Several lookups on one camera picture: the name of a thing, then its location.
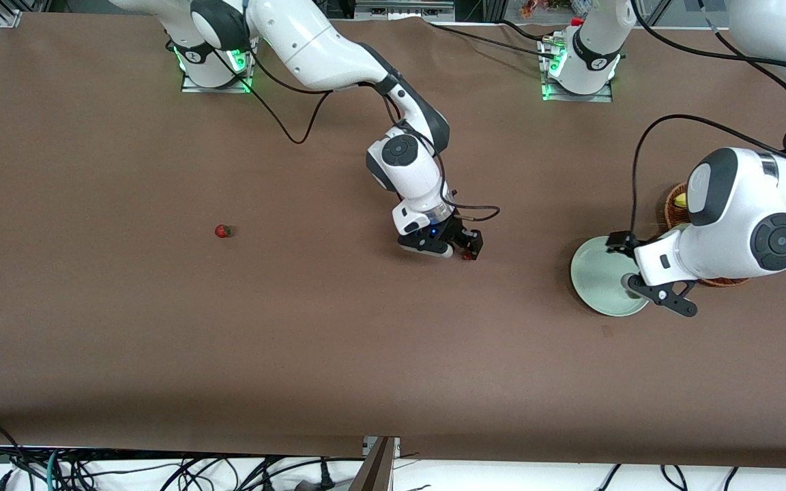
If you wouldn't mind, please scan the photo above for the light green round plate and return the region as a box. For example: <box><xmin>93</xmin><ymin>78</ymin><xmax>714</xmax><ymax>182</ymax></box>
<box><xmin>570</xmin><ymin>236</ymin><xmax>650</xmax><ymax>317</ymax></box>

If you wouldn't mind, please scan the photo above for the brown wicker basket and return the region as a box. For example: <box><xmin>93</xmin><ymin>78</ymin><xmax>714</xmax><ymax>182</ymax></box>
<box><xmin>664</xmin><ymin>181</ymin><xmax>752</xmax><ymax>288</ymax></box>

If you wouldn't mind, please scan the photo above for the brown table cover sheet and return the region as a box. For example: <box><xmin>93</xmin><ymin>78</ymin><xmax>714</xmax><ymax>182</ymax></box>
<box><xmin>0</xmin><ymin>12</ymin><xmax>786</xmax><ymax>471</ymax></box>

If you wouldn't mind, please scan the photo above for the grey metal box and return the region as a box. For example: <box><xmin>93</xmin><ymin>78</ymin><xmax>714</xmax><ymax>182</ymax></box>
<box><xmin>354</xmin><ymin>0</ymin><xmax>456</xmax><ymax>21</ymax></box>

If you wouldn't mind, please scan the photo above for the aluminium profile beam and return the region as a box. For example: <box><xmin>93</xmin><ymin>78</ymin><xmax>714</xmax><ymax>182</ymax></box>
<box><xmin>349</xmin><ymin>436</ymin><xmax>401</xmax><ymax>491</ymax></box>

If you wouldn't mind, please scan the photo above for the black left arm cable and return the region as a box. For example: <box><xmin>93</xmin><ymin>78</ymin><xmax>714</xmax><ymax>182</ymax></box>
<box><xmin>628</xmin><ymin>0</ymin><xmax>786</xmax><ymax>236</ymax></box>

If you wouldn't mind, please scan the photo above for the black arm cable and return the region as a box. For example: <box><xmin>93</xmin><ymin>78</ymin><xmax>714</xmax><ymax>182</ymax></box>
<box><xmin>628</xmin><ymin>0</ymin><xmax>786</xmax><ymax>236</ymax></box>
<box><xmin>246</xmin><ymin>41</ymin><xmax>501</xmax><ymax>223</ymax></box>

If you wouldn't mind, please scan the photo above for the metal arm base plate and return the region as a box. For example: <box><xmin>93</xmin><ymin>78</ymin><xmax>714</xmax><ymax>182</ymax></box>
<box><xmin>180</xmin><ymin>44</ymin><xmax>255</xmax><ymax>93</ymax></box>
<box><xmin>540</xmin><ymin>34</ymin><xmax>614</xmax><ymax>103</ymax></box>

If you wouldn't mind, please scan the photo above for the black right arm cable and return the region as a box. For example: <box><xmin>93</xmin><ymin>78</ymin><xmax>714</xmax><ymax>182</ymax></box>
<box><xmin>246</xmin><ymin>41</ymin><xmax>501</xmax><ymax>223</ymax></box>

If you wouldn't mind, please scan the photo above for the long black table cable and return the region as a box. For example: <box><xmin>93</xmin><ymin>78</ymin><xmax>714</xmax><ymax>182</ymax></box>
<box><xmin>427</xmin><ymin>23</ymin><xmax>564</xmax><ymax>57</ymax></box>

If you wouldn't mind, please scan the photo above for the short black table cable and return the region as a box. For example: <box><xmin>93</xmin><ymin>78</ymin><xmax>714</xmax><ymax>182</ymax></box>
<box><xmin>495</xmin><ymin>19</ymin><xmax>551</xmax><ymax>43</ymax></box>

